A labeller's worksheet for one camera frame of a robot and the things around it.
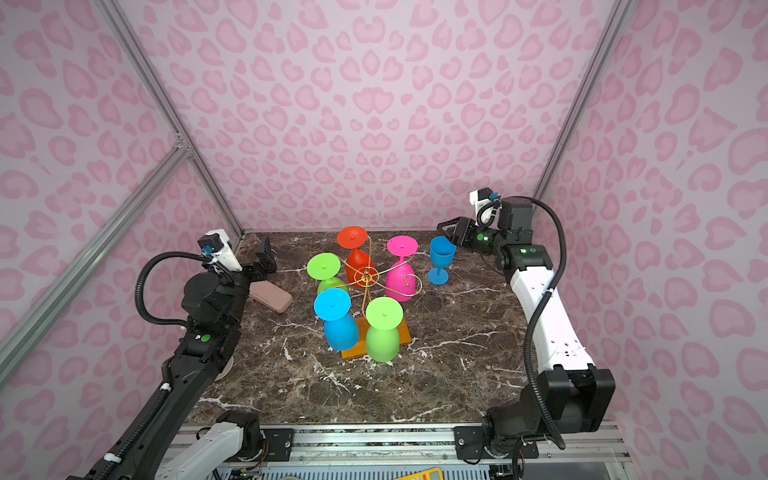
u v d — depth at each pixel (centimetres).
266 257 63
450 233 72
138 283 44
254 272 63
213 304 52
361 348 73
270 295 97
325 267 66
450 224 69
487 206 65
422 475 68
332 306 61
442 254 93
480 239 64
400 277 78
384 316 60
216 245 56
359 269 69
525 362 40
